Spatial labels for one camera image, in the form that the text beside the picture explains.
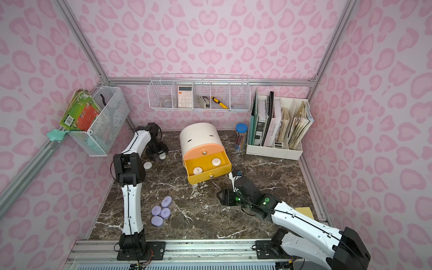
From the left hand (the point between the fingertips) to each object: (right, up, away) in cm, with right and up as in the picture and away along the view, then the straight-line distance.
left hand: (161, 152), depth 105 cm
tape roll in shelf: (+6, +29, -8) cm, 30 cm away
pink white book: (+68, +13, -9) cm, 70 cm away
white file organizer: (+80, 0, -4) cm, 80 cm away
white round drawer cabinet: (+26, +11, -16) cm, 32 cm away
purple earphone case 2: (+5, -28, -22) cm, 36 cm away
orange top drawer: (+29, +3, -23) cm, 37 cm away
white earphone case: (+35, -4, -15) cm, 38 cm away
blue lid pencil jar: (+49, +10, -8) cm, 51 cm away
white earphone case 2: (+26, -8, -20) cm, 33 cm away
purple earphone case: (+10, -24, -20) cm, 32 cm away
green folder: (+54, +17, -19) cm, 60 cm away
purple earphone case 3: (+10, -28, -23) cm, 38 cm away
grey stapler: (+28, +30, -8) cm, 42 cm away
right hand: (+38, -18, -29) cm, 51 cm away
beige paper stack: (+81, +15, -14) cm, 83 cm away
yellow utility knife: (+37, +29, -8) cm, 48 cm away
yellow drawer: (+29, -5, -16) cm, 34 cm away
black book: (+64, +24, -14) cm, 69 cm away
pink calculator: (+17, +32, -10) cm, 38 cm away
